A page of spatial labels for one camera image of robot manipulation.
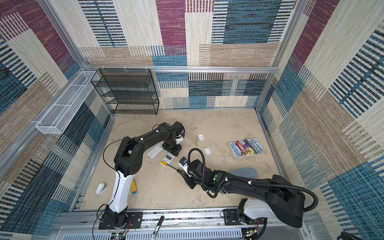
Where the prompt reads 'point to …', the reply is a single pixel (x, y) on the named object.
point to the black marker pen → (157, 227)
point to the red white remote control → (167, 159)
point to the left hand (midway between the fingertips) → (174, 153)
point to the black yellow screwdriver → (182, 173)
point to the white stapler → (101, 189)
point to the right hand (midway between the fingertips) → (186, 176)
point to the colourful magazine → (247, 147)
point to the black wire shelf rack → (126, 86)
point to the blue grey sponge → (245, 172)
